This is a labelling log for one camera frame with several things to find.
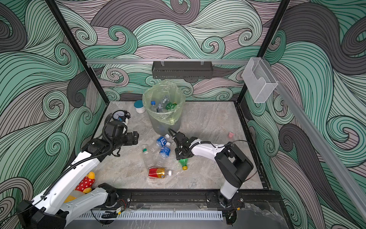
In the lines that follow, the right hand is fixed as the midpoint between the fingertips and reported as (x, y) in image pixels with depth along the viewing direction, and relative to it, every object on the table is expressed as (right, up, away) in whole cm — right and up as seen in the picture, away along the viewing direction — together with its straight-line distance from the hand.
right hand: (180, 155), depth 89 cm
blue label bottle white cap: (-12, +9, +1) cm, 15 cm away
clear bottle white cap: (-11, +35, +6) cm, 37 cm away
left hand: (-27, +16, -12) cm, 33 cm away
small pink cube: (+35, +12, +9) cm, 38 cm away
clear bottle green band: (-19, -3, -2) cm, 19 cm away
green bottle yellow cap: (+2, -3, -6) cm, 7 cm away
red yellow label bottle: (-12, -7, -11) cm, 18 cm away
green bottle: (-7, +32, +8) cm, 34 cm away
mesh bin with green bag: (-12, +21, -5) cm, 25 cm away
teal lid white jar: (-32, +32, +19) cm, 50 cm away
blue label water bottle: (-19, +34, +5) cm, 39 cm away
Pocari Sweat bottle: (-10, +3, -4) cm, 11 cm away
